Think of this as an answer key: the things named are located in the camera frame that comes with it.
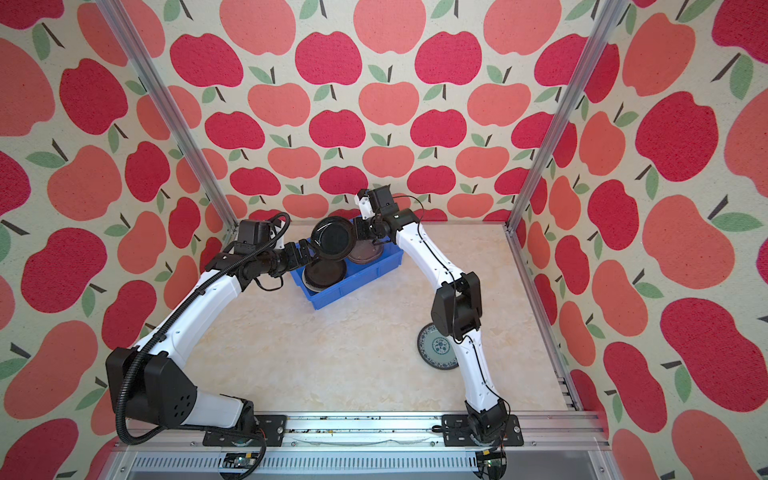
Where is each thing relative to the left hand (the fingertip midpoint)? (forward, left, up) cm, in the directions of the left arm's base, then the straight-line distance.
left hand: (312, 256), depth 82 cm
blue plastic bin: (+3, -11, -14) cm, 18 cm away
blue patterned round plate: (-18, -36, -23) cm, 46 cm away
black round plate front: (+8, 0, -18) cm, 20 cm away
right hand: (+13, -12, -1) cm, 18 cm away
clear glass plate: (+18, -13, -20) cm, 30 cm away
